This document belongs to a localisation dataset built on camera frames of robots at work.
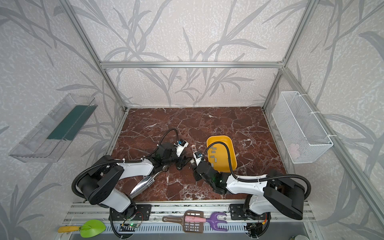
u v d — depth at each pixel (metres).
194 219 0.69
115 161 0.51
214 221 0.69
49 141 0.65
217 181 0.62
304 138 0.61
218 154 0.92
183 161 0.79
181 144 0.79
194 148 0.92
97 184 0.45
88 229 0.68
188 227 0.71
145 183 0.83
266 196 0.43
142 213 0.73
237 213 0.73
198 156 0.72
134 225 0.70
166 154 0.70
